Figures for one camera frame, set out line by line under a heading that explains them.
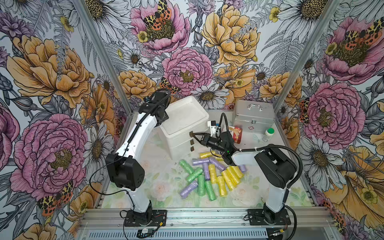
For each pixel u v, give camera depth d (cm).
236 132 105
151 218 70
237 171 88
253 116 99
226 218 76
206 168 89
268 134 99
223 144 73
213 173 87
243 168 89
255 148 58
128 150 47
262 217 67
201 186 83
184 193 80
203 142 78
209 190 81
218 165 89
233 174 88
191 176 87
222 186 83
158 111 58
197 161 92
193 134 83
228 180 85
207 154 94
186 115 88
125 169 45
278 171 50
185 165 91
